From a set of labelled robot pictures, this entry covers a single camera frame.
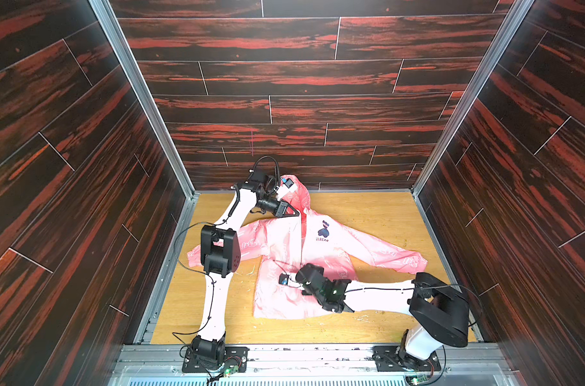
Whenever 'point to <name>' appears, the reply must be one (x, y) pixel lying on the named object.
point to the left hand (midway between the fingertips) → (297, 213)
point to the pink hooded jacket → (304, 264)
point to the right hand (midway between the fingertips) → (309, 264)
